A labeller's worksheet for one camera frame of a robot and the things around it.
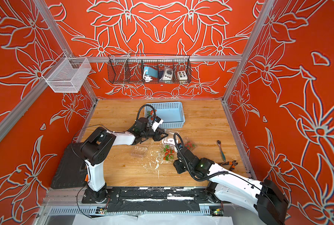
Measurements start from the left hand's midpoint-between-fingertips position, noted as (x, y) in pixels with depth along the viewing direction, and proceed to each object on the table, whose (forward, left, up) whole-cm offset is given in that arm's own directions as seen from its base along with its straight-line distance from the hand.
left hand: (166, 132), depth 91 cm
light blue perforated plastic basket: (+21, -3, -5) cm, 21 cm away
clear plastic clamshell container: (-5, -16, -4) cm, 17 cm away
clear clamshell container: (-11, -2, -5) cm, 12 cm away
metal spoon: (-12, -37, -6) cm, 39 cm away
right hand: (-20, -5, -2) cm, 21 cm away
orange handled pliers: (-16, -42, -6) cm, 45 cm away
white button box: (+33, -9, +23) cm, 41 cm away
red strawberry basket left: (+19, +15, -4) cm, 25 cm away
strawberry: (-12, 0, -6) cm, 13 cm away
